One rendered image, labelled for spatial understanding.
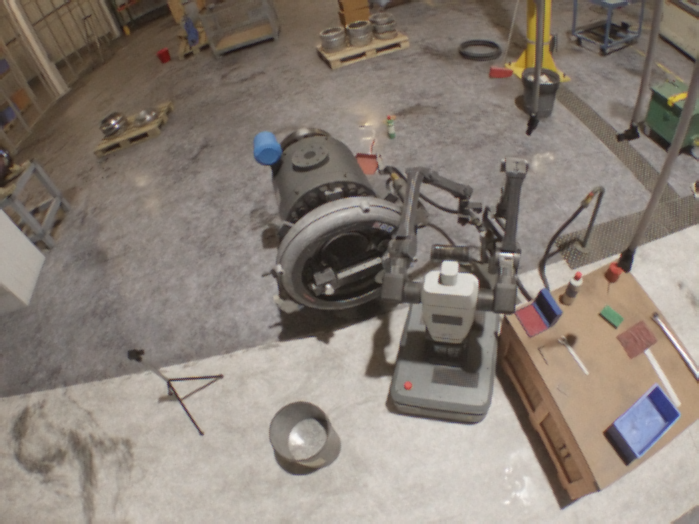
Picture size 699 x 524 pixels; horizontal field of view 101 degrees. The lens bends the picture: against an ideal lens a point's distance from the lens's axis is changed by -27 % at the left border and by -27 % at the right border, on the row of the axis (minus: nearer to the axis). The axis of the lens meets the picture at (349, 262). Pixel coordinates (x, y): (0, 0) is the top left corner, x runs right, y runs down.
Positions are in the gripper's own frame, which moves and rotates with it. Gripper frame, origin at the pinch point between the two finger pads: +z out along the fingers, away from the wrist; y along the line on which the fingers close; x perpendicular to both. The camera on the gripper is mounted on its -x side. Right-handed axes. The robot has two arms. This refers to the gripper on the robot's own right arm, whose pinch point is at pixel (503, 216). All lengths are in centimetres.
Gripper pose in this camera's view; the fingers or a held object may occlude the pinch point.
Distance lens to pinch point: 216.4
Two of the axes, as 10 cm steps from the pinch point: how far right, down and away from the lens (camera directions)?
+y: -9.5, -0.9, 3.1
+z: 3.0, 1.4, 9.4
